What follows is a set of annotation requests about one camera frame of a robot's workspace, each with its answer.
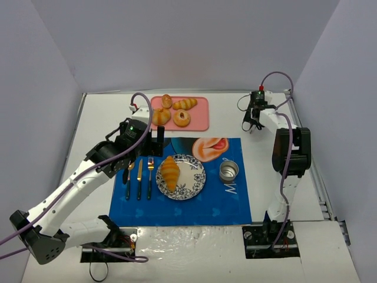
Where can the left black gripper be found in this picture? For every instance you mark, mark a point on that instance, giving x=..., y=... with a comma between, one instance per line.
x=156, y=141

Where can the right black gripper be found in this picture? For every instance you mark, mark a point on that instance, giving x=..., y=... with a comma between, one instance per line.
x=254, y=115

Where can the striped croissant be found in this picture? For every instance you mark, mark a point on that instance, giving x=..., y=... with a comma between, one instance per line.
x=184, y=104
x=170, y=172

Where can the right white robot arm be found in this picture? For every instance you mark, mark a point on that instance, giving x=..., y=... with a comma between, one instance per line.
x=291, y=154

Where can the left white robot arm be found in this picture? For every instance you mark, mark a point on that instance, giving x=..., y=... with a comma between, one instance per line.
x=43, y=229

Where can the round striped bun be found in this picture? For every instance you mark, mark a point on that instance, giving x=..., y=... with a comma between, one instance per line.
x=161, y=116

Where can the sugared donut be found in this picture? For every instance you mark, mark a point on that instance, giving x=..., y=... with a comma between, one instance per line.
x=181, y=118

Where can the small round bun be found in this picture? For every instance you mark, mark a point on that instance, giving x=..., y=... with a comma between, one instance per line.
x=166, y=101

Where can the pink tray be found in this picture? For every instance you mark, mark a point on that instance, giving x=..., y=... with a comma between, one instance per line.
x=199, y=115

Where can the blue floral plate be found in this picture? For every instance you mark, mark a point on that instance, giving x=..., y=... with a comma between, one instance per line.
x=190, y=181

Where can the metal cup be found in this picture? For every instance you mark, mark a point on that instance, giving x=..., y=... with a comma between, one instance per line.
x=228, y=171

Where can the blue cartoon placemat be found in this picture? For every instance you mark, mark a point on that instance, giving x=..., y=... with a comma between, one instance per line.
x=217, y=204

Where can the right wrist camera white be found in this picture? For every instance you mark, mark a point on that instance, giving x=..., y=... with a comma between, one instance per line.
x=268, y=96

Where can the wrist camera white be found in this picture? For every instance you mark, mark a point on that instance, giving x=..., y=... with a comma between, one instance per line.
x=268, y=96
x=141, y=113

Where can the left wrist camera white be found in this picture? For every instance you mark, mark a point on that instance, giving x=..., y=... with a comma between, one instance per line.
x=141, y=113

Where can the gold fork green handle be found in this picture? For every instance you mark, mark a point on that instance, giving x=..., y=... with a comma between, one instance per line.
x=150, y=168

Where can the gold spoon green handle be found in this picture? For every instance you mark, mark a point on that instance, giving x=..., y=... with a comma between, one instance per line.
x=128, y=184

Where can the gold knife green handle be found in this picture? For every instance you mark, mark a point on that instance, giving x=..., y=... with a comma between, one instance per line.
x=139, y=178

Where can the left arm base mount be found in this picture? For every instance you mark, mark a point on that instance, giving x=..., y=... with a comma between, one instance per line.
x=123, y=244

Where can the aluminium rail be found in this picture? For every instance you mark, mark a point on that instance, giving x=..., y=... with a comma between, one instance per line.
x=319, y=185

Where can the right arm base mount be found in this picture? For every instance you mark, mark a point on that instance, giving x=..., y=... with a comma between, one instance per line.
x=259, y=237

